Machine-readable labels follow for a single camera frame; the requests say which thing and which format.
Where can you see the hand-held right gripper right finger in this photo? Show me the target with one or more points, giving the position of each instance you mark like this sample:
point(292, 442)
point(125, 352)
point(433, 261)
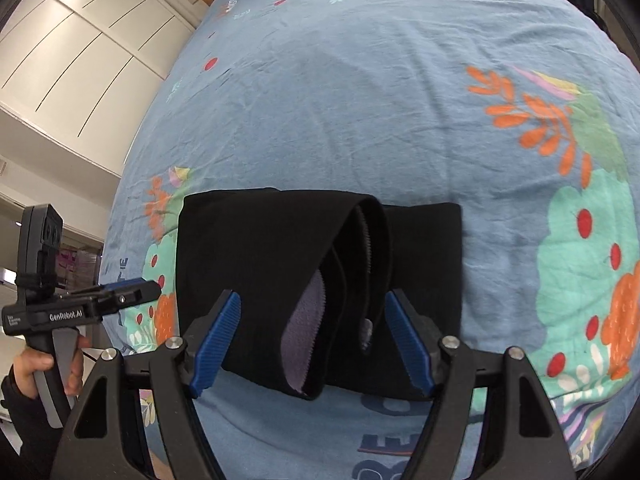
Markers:
point(407, 342)

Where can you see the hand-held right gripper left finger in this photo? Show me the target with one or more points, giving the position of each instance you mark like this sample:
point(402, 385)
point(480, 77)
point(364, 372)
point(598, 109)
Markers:
point(217, 342)

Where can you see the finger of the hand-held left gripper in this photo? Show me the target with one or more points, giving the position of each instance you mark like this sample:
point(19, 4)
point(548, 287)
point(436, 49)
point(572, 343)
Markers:
point(125, 286)
point(142, 296)

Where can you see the black pants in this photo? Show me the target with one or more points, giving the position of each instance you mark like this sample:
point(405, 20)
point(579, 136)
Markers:
point(250, 245)

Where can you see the person's left hand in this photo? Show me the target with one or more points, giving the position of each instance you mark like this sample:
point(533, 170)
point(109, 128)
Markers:
point(32, 362)

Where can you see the white wardrobe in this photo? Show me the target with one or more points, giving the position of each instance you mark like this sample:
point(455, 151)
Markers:
point(75, 60)

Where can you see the blue printed bedsheet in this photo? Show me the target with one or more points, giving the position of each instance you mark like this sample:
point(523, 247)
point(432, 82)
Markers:
point(375, 110)

